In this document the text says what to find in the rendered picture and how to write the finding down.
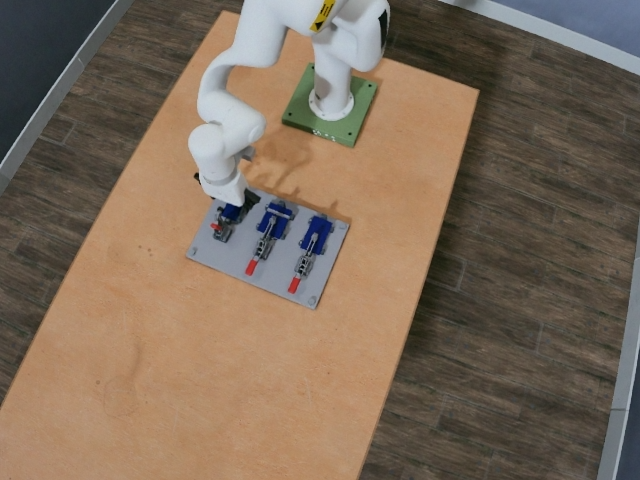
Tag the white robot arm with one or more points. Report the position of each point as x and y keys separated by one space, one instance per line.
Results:
x=219 y=146

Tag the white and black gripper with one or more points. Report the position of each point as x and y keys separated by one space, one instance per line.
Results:
x=232 y=192

